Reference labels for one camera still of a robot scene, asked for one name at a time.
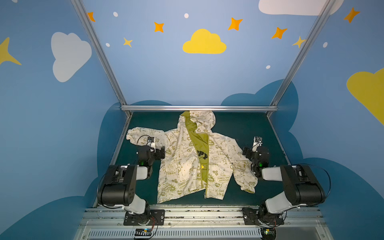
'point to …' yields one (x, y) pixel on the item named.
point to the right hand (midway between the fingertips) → (255, 144)
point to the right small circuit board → (268, 233)
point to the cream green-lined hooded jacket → (197, 164)
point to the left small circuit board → (143, 233)
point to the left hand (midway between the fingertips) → (155, 146)
